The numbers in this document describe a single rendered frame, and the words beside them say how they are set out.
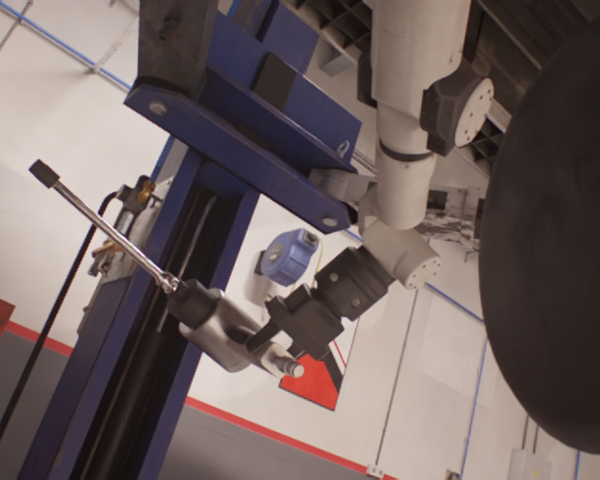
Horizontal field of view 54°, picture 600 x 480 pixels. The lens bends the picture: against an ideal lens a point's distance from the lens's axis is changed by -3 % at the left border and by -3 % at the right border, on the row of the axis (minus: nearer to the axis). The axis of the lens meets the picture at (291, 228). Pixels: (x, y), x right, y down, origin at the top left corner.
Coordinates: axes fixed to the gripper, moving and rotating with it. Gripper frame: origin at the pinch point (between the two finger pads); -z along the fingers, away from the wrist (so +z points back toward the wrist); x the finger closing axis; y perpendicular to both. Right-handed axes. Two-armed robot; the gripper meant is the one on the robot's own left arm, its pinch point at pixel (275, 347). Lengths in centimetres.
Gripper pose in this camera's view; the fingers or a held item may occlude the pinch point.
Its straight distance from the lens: 88.8
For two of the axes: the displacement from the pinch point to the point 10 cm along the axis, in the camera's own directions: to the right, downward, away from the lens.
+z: 7.5, -6.5, -0.8
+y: -2.3, -3.8, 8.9
